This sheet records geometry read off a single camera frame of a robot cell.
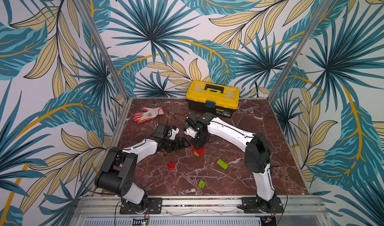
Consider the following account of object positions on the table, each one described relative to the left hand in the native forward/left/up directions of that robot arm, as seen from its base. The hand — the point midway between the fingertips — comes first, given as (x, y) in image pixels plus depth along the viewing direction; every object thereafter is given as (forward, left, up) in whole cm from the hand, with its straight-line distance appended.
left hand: (184, 147), depth 87 cm
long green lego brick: (-7, -23, -6) cm, 24 cm away
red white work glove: (+29, +26, -5) cm, 39 cm away
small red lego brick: (-9, +7, -5) cm, 12 cm away
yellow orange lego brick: (-2, -7, -3) cm, 8 cm away
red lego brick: (-3, -9, +3) cm, 10 cm away
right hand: (+1, -8, +2) cm, 8 cm away
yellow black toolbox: (+32, -15, +10) cm, 37 cm away
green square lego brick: (-18, -10, -5) cm, 22 cm away
